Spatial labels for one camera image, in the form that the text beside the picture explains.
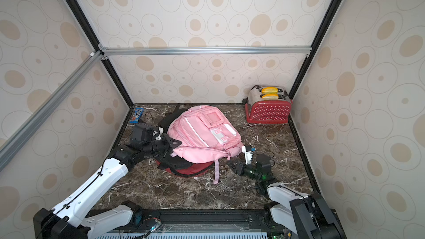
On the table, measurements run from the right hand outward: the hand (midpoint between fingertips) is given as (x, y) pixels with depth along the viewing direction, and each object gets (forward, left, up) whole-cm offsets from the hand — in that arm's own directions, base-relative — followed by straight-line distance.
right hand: (228, 165), depth 82 cm
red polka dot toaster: (+34, -19, +4) cm, 39 cm away
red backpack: (-1, +17, -4) cm, 18 cm away
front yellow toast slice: (+40, -24, +11) cm, 48 cm away
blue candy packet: (+33, +63, -4) cm, 71 cm away
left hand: (+3, +20, +16) cm, 26 cm away
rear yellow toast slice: (+45, -24, +12) cm, 52 cm away
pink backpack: (+15, +12, +5) cm, 20 cm away
